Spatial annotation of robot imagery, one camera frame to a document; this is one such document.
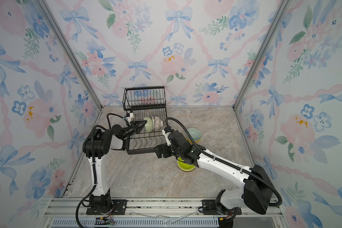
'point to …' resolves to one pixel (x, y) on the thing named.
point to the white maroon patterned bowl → (159, 124)
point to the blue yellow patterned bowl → (153, 118)
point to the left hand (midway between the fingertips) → (148, 122)
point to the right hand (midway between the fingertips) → (161, 147)
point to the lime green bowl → (184, 166)
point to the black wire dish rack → (143, 102)
